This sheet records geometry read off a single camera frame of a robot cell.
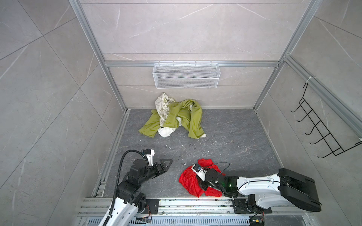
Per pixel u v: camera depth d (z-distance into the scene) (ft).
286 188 1.39
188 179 2.49
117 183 1.78
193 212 2.39
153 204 2.41
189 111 3.63
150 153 2.30
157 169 2.15
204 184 2.33
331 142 2.06
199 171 2.25
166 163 2.21
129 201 1.73
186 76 3.30
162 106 3.53
